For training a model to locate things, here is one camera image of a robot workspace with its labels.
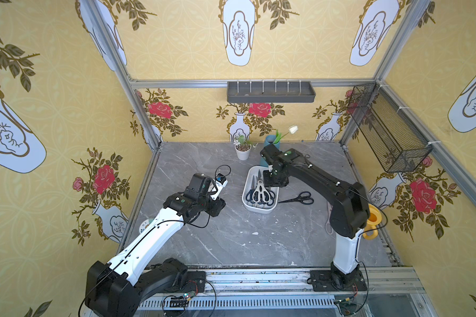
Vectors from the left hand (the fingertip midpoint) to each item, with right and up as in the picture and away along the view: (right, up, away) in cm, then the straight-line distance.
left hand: (218, 201), depth 80 cm
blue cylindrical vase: (+23, +26, +16) cm, 39 cm away
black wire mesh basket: (+68, +27, -2) cm, 73 cm away
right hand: (+20, +5, +9) cm, 22 cm away
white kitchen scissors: (+19, +1, +13) cm, 23 cm away
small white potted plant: (+10, +24, +29) cm, 39 cm away
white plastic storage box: (+14, +11, +20) cm, 27 cm away
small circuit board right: (+46, -35, -9) cm, 59 cm away
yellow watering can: (+44, -2, -28) cm, 52 cm away
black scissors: (+41, -2, +17) cm, 44 cm away
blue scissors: (+14, 0, +17) cm, 22 cm away
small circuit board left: (-12, -34, -9) cm, 38 cm away
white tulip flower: (+33, +31, +10) cm, 46 cm away
